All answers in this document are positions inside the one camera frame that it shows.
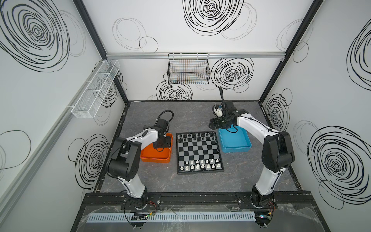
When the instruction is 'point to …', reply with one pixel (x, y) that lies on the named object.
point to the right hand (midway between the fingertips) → (213, 125)
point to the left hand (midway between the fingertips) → (166, 144)
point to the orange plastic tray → (149, 154)
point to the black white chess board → (197, 152)
